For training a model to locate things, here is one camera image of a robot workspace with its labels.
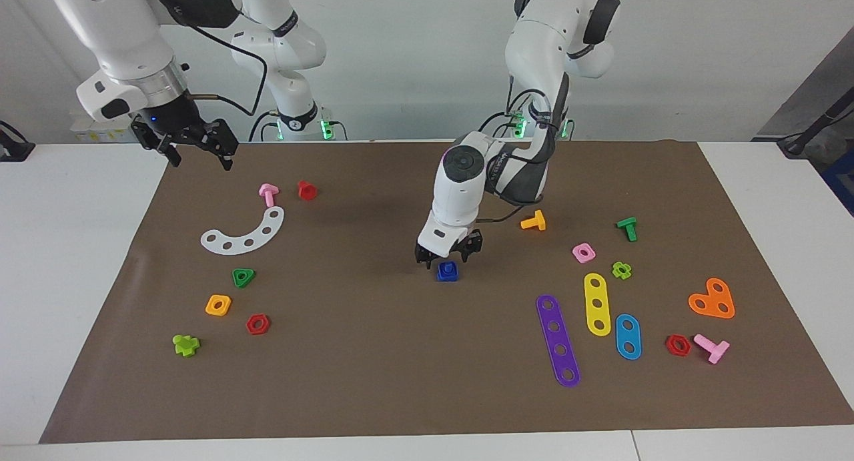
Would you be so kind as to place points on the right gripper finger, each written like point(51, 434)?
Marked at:
point(221, 142)
point(162, 144)

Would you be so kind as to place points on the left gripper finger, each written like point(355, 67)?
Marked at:
point(471, 244)
point(427, 255)

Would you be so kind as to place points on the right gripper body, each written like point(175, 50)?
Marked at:
point(172, 112)

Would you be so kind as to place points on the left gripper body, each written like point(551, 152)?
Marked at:
point(454, 246)

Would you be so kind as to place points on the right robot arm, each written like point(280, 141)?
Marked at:
point(120, 27)

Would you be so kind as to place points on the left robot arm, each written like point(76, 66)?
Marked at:
point(460, 181)

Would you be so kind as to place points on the blue square plastic nut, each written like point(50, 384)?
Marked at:
point(448, 271)

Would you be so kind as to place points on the orange plastic screw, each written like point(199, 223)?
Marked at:
point(534, 221)

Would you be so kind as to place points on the pink plastic screw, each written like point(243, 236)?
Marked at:
point(268, 194)
point(712, 347)

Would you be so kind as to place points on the pink square plastic nut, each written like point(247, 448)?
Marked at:
point(584, 253)

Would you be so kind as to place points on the green triangular plastic nut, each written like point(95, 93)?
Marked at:
point(243, 277)

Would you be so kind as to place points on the lime green flower-shaped nut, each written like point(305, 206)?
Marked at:
point(622, 270)

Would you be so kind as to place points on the dark green plastic screw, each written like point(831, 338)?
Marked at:
point(628, 228)

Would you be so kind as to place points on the orange square plastic nut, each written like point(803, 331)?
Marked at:
point(218, 305)

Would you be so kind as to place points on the red hexagonal plastic nut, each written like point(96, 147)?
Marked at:
point(257, 324)
point(678, 345)

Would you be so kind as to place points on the lime green plastic screw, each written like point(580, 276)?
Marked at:
point(186, 345)

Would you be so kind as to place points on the white curved plate with holes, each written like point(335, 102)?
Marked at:
point(244, 235)

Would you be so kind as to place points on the red bolt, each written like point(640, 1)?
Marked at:
point(307, 190)

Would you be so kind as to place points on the purple plate with four holes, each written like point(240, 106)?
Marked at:
point(558, 341)

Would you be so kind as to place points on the yellow plate with three holes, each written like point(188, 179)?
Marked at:
point(597, 304)

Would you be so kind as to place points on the black stand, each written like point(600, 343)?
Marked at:
point(810, 127)
point(12, 147)

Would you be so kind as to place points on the blue plate with two holes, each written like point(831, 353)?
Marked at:
point(628, 337)

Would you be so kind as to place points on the orange heart-shaped plate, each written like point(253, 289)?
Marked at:
point(714, 302)

